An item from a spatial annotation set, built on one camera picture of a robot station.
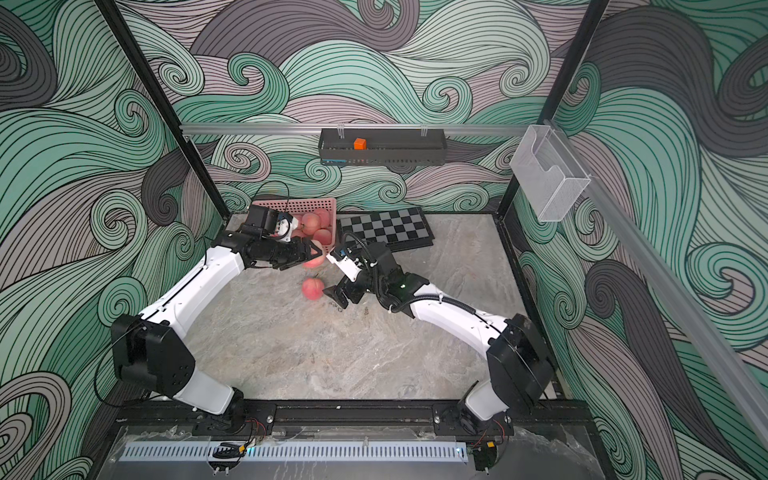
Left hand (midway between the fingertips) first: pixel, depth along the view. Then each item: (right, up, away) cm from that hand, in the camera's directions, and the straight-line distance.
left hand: (312, 252), depth 82 cm
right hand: (+8, -6, -3) cm, 10 cm away
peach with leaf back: (-1, +5, +22) cm, 22 cm away
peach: (-2, +12, +31) cm, 33 cm away
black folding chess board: (+27, +8, +29) cm, 40 cm away
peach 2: (-2, -12, +10) cm, 16 cm away
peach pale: (+2, -3, -2) cm, 4 cm away
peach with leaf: (-6, +9, +21) cm, 24 cm away
